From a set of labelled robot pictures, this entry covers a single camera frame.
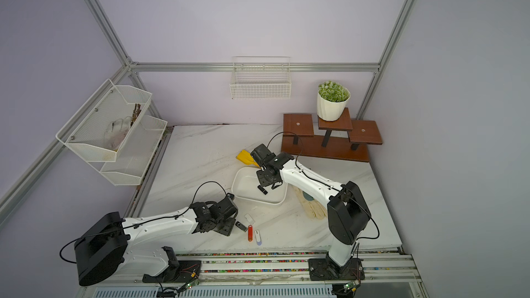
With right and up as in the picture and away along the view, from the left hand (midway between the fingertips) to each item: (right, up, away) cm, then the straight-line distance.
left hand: (224, 225), depth 85 cm
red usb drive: (+11, -2, -3) cm, 12 cm away
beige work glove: (+39, +5, +4) cm, 40 cm away
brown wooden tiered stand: (+59, +37, +26) cm, 75 cm away
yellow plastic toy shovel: (+6, +27, +22) cm, 35 cm away
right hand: (+20, +19, +2) cm, 27 cm away
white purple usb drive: (+15, -4, -4) cm, 16 cm away
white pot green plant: (+44, +51, -3) cm, 68 cm away
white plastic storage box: (+7, +14, +10) cm, 19 cm away
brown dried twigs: (-35, +46, -4) cm, 58 cm away
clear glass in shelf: (-40, +39, -6) cm, 56 cm away
